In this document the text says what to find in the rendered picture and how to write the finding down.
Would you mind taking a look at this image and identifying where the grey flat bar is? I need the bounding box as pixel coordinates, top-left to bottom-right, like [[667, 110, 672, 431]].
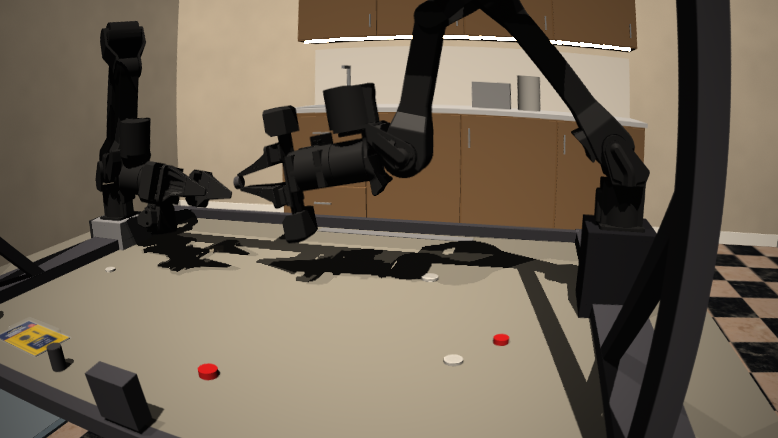
[[318, 227, 474, 242]]

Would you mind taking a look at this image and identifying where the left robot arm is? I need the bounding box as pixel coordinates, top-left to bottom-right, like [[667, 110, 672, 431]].
[[95, 21, 179, 234]]

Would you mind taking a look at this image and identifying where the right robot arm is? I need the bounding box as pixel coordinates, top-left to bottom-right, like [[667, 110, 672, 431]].
[[298, 0, 650, 232]]

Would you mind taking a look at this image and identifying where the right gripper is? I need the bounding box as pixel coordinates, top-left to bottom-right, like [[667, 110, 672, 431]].
[[237, 105, 340, 243]]

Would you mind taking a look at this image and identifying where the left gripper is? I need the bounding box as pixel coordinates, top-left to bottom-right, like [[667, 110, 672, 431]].
[[137, 161, 232, 208]]

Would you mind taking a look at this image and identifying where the yellow and blue blister pack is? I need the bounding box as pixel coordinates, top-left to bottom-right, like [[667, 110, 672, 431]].
[[0, 317, 72, 358]]

